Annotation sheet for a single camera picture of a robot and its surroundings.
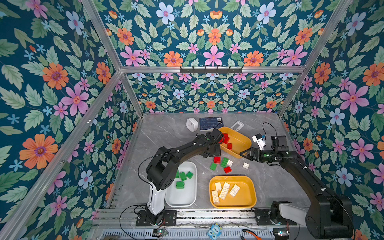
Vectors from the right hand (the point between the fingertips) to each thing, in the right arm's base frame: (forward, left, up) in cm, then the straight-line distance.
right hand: (245, 154), depth 80 cm
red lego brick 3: (-2, +8, -15) cm, 18 cm away
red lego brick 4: (+3, +14, -14) cm, 20 cm away
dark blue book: (+33, +18, -12) cm, 40 cm away
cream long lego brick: (-18, +17, -13) cm, 28 cm away
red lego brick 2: (+13, +5, -13) cm, 19 cm away
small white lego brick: (-13, +14, -14) cm, 24 cm away
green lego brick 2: (-7, +35, -13) cm, 38 cm away
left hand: (+6, +13, -6) cm, 16 cm away
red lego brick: (+20, +7, -14) cm, 25 cm away
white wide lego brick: (-15, +6, -13) cm, 21 cm away
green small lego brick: (-1, +17, -14) cm, 22 cm away
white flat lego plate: (0, -3, -14) cm, 14 cm away
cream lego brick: (-16, +12, -14) cm, 24 cm away
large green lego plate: (+2, +10, -14) cm, 17 cm away
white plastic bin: (-18, +32, -15) cm, 40 cm away
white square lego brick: (+2, +6, -15) cm, 16 cm away
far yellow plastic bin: (+17, +1, -14) cm, 22 cm away
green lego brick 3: (-6, +31, -13) cm, 34 cm away
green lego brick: (-12, +36, -14) cm, 41 cm away
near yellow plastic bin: (-19, 0, -16) cm, 24 cm away
